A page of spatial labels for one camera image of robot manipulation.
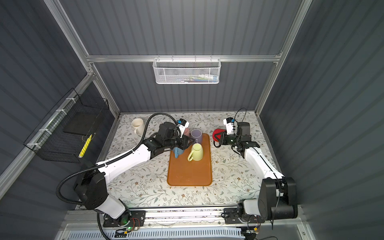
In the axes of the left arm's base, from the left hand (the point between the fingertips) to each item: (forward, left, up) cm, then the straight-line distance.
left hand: (193, 139), depth 80 cm
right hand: (+3, -14, -2) cm, 15 cm away
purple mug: (+12, -3, -11) cm, 16 cm away
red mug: (+2, -13, -1) cm, 14 cm away
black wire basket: (+1, +62, +8) cm, 63 cm away
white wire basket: (+58, +3, +8) cm, 59 cm away
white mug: (+22, +37, -12) cm, 45 cm away
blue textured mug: (+1, +9, -13) cm, 16 cm away
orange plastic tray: (-10, +7, -20) cm, 24 cm away
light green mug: (-2, -2, -12) cm, 13 cm away
